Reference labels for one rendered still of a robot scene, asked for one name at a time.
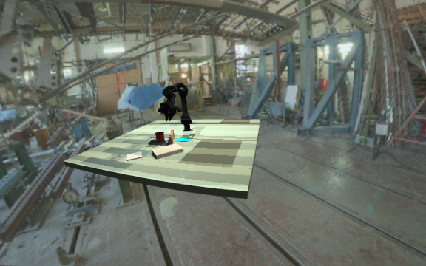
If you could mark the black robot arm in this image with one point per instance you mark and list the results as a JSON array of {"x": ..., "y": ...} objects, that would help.
[{"x": 183, "y": 92}]

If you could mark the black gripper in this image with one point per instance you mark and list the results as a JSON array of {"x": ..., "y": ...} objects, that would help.
[{"x": 170, "y": 112}]

